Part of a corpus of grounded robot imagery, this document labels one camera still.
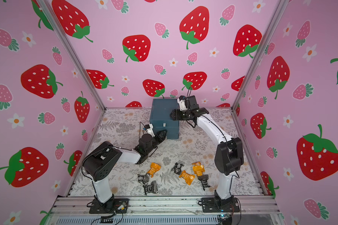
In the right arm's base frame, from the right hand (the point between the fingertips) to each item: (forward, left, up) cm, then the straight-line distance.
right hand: (177, 114), depth 89 cm
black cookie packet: (-28, -2, -20) cm, 35 cm away
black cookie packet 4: (-32, -18, -21) cm, 43 cm away
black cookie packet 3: (-40, +12, -20) cm, 47 cm away
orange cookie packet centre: (-33, -9, -21) cm, 40 cm away
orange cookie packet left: (-29, +13, -20) cm, 37 cm away
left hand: (-9, +5, -8) cm, 13 cm away
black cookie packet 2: (-36, +17, -19) cm, 44 cm away
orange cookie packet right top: (-27, -15, -21) cm, 37 cm away
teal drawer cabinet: (-4, +11, +1) cm, 12 cm away
